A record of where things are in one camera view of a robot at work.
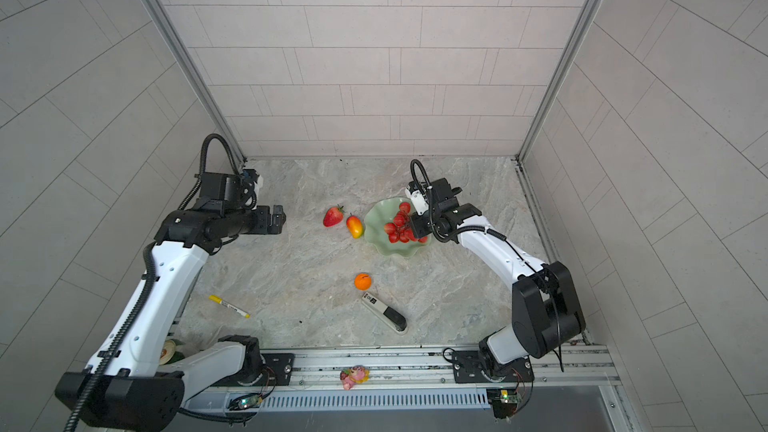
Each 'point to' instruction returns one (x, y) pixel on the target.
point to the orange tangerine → (363, 281)
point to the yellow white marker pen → (230, 305)
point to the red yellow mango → (354, 226)
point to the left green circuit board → (247, 401)
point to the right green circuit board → (503, 401)
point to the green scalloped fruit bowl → (376, 218)
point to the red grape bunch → (401, 230)
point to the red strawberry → (333, 216)
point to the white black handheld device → (389, 316)
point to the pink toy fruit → (356, 374)
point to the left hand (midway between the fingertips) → (275, 211)
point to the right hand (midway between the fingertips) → (412, 219)
